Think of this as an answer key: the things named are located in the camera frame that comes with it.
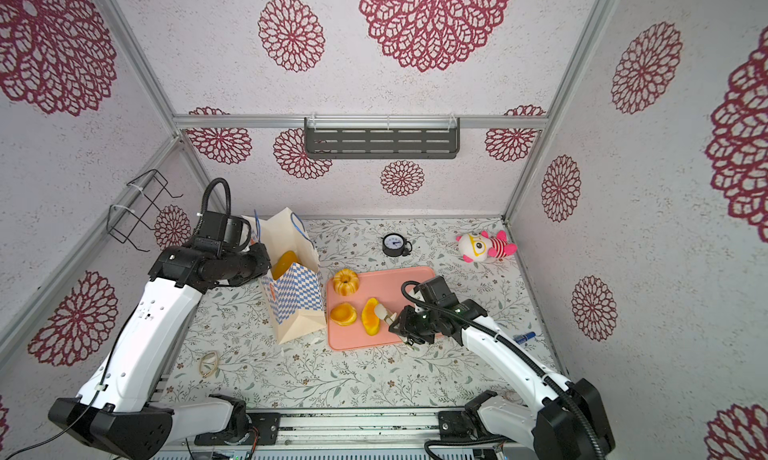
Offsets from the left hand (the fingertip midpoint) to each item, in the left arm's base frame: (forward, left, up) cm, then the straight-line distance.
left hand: (271, 268), depth 74 cm
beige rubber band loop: (-15, +24, -25) cm, 37 cm away
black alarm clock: (+27, -33, -24) cm, 49 cm away
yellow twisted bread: (-3, -24, -23) cm, 33 cm away
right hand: (-10, -30, -13) cm, 34 cm away
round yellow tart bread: (-2, -16, -21) cm, 26 cm away
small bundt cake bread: (+10, -15, -23) cm, 29 cm away
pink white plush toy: (+22, -60, -19) cm, 67 cm away
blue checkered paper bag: (-1, -5, -7) cm, 8 cm away
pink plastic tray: (+10, -28, -26) cm, 40 cm away
